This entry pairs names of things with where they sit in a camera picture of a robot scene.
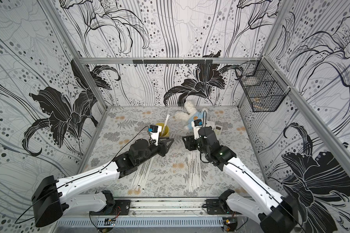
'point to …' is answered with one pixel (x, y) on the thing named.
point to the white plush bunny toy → (191, 113)
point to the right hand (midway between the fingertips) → (188, 136)
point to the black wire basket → (263, 85)
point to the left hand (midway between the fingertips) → (173, 142)
